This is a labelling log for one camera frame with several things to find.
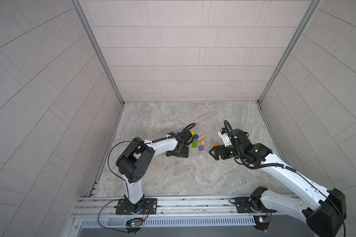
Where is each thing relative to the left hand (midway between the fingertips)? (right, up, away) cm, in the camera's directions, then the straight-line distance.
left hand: (183, 152), depth 92 cm
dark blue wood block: (+9, +9, +5) cm, 14 cm away
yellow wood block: (+6, +11, +5) cm, 14 cm away
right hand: (+17, +5, -15) cm, 23 cm away
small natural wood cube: (+13, +6, +2) cm, 14 cm away
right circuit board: (+37, -26, -24) cm, 51 cm away
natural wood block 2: (-5, 0, -8) cm, 10 cm away
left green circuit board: (-21, -23, -28) cm, 42 cm away
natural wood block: (+14, +10, +5) cm, 18 cm away
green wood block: (+7, +6, +3) cm, 10 cm away
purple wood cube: (+11, +3, 0) cm, 11 cm away
